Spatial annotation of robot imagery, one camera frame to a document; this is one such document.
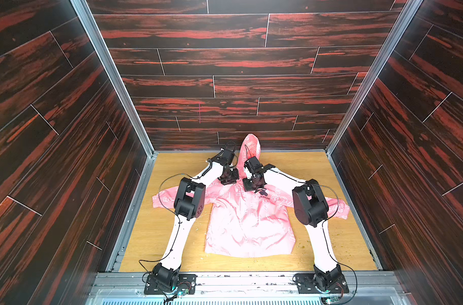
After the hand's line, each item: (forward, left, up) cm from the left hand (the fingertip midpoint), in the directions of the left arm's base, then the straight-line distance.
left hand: (239, 181), depth 106 cm
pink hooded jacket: (-25, -1, +1) cm, 25 cm away
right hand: (-3, -6, 0) cm, 6 cm away
